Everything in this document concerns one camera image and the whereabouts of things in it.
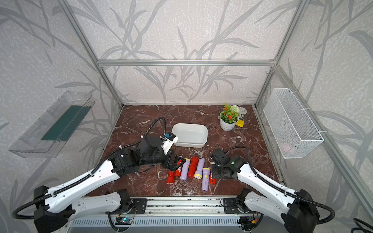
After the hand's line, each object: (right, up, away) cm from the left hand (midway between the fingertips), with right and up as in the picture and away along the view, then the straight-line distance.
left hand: (180, 158), depth 67 cm
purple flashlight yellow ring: (+13, -15, +13) cm, 24 cm away
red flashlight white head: (-3, -13, +15) cm, 20 cm away
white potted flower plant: (+29, +19, +26) cm, 44 cm away
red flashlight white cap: (+16, -16, +13) cm, 26 cm away
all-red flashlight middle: (+6, -10, +18) cm, 21 cm away
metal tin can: (+43, +23, +44) cm, 66 cm away
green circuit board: (-29, -32, +4) cm, 43 cm away
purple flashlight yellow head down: (+9, -13, +15) cm, 22 cm away
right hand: (+18, -11, +13) cm, 25 cm away
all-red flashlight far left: (-7, -15, +14) cm, 22 cm away
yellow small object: (+40, +15, +40) cm, 59 cm away
